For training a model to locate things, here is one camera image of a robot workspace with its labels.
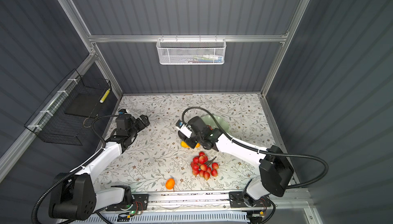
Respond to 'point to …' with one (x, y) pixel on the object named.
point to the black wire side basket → (50, 122)
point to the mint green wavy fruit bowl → (210, 121)
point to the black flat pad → (85, 104)
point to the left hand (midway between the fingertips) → (141, 119)
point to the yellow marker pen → (106, 93)
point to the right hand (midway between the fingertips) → (188, 134)
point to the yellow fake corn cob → (184, 144)
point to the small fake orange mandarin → (170, 183)
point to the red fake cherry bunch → (200, 166)
